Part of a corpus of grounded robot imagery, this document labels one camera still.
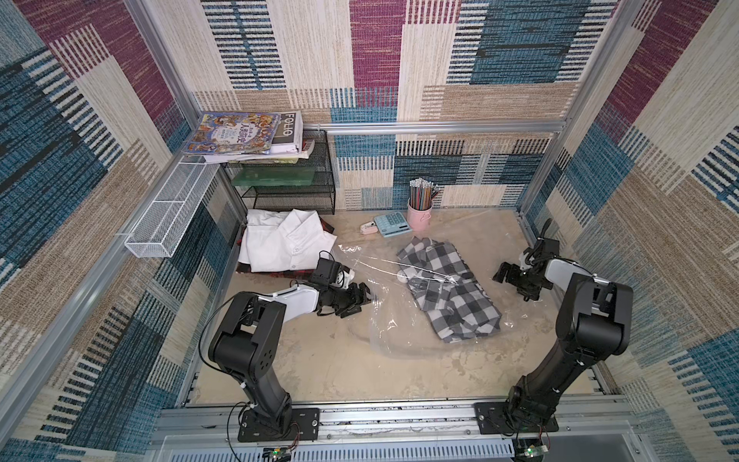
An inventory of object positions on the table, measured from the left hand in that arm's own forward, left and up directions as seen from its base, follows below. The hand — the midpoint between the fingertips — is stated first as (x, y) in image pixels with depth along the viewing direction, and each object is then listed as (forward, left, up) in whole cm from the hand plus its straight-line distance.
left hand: (370, 301), depth 91 cm
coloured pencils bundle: (+39, -20, +10) cm, 45 cm away
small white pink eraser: (+32, 0, -1) cm, 32 cm away
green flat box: (+36, +31, +22) cm, 52 cm away
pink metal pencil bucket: (+32, -19, +4) cm, 37 cm away
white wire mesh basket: (+8, +50, +30) cm, 58 cm away
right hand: (+8, -46, -3) cm, 47 cm away
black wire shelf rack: (+45, +20, +3) cm, 49 cm away
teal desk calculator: (+35, -9, -2) cm, 36 cm away
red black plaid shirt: (+13, +43, 0) cm, 45 cm away
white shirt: (+20, +26, +6) cm, 34 cm away
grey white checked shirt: (-1, -28, -2) cm, 28 cm away
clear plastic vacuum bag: (-10, -9, +4) cm, 14 cm away
